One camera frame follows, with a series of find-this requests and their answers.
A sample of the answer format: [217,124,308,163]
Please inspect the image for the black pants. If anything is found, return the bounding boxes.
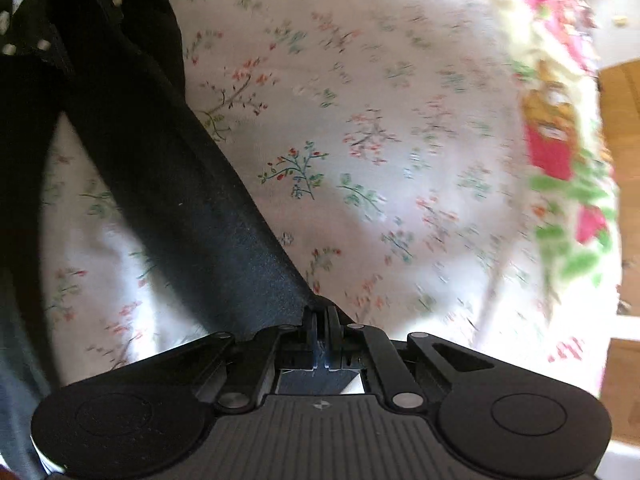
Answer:
[0,0,362,480]

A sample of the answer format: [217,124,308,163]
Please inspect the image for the white floral bed sheet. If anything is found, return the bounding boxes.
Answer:
[40,0,606,392]

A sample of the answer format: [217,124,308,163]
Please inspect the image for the pink cartoon quilt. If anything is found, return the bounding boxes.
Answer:
[459,0,626,361]

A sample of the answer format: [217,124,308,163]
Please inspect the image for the brown wooden wardrobe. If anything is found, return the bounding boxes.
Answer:
[600,60,640,445]

